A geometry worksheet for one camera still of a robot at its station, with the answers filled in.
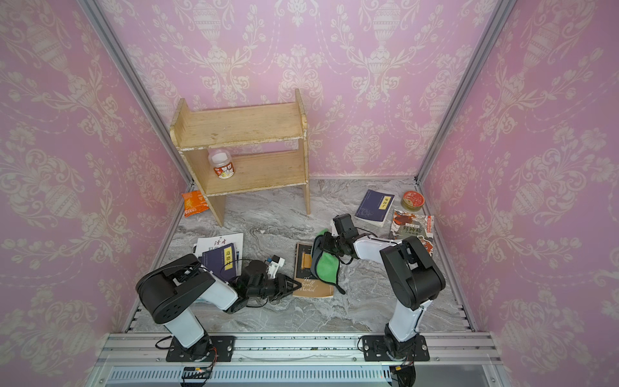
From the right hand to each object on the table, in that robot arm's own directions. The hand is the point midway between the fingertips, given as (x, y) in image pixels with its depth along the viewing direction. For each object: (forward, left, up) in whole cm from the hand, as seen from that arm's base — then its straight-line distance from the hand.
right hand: (319, 246), depth 95 cm
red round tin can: (+21, -43, 0) cm, 48 cm away
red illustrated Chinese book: (+9, -37, -2) cm, 38 cm away
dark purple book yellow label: (+19, -26, -1) cm, 32 cm away
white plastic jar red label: (+21, +34, +26) cm, 48 cm away
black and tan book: (-15, +4, -1) cm, 16 cm away
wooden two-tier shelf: (+45, +34, +14) cm, 58 cm away
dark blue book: (-5, +38, +1) cm, 38 cm away
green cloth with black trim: (-9, -2, +3) cm, 10 cm away
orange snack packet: (+23, +55, +3) cm, 60 cm away
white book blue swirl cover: (+4, +46, -1) cm, 46 cm away
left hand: (-17, +8, 0) cm, 19 cm away
